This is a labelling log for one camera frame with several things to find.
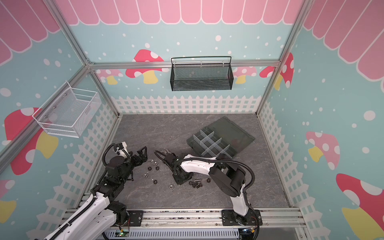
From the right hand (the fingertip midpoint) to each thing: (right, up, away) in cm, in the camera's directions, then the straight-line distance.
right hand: (181, 180), depth 87 cm
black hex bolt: (+11, -2, -2) cm, 11 cm away
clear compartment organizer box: (+29, +25, +20) cm, 43 cm away
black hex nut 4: (+16, 0, 0) cm, 16 cm away
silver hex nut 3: (-5, -2, -4) cm, 7 cm away
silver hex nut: (-17, +9, +5) cm, 20 cm away
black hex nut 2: (-15, +6, +5) cm, 17 cm away
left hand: (-22, +17, -6) cm, 28 cm away
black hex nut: (-20, +6, +5) cm, 22 cm away
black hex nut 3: (-16, -1, 0) cm, 16 cm away
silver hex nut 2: (-21, +2, +1) cm, 22 cm away
